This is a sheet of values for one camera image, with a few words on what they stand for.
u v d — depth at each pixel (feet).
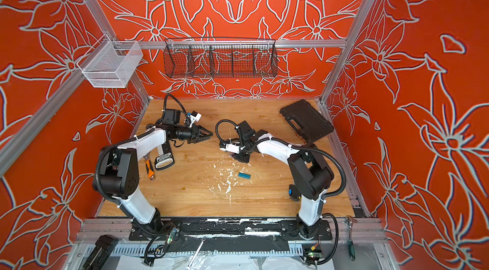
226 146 2.56
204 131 2.73
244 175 2.88
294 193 2.63
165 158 3.03
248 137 2.34
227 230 2.44
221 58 3.26
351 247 2.25
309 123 3.36
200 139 2.66
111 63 3.01
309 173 1.55
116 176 1.56
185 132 2.57
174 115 2.49
